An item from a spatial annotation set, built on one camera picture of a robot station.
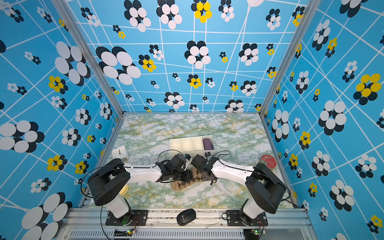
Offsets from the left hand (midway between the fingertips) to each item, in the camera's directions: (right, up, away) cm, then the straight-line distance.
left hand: (194, 177), depth 86 cm
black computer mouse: (-4, -15, -13) cm, 20 cm away
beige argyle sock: (+2, +1, +1) cm, 2 cm away
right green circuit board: (+27, -21, -16) cm, 38 cm away
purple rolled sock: (+8, +18, +10) cm, 22 cm away
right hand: (+10, +1, +1) cm, 10 cm away
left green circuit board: (-32, -21, -16) cm, 41 cm away
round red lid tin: (+45, +9, +3) cm, 46 cm away
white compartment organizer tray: (+1, +17, +15) cm, 22 cm away
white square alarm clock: (-47, +13, +8) cm, 50 cm away
